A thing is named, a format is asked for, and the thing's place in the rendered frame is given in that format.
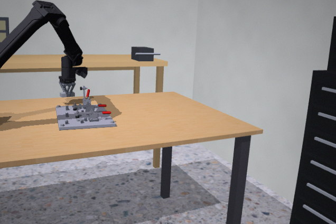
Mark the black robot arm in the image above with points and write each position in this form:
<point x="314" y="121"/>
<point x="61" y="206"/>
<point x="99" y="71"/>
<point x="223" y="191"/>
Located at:
<point x="37" y="17"/>

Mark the black toggle clamp with red handle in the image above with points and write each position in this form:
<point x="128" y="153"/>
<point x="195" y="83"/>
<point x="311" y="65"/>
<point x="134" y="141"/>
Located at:
<point x="93" y="116"/>
<point x="88" y="107"/>

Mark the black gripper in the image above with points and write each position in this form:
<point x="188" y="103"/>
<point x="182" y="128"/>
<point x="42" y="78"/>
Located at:
<point x="64" y="81"/>

